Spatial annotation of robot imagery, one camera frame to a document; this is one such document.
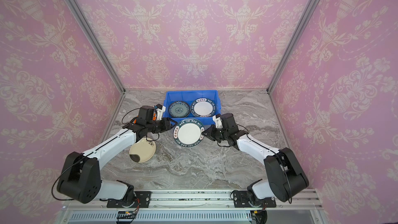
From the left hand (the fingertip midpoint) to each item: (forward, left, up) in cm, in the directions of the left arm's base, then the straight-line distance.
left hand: (175, 124), depth 84 cm
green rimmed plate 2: (-3, -7, -4) cm, 8 cm away
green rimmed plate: (+22, -15, -12) cm, 29 cm away
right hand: (-3, -15, -2) cm, 15 cm away
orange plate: (-8, +15, +15) cm, 22 cm away
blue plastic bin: (+30, +8, -10) cm, 32 cm away
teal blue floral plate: (+20, +1, -12) cm, 23 cm away
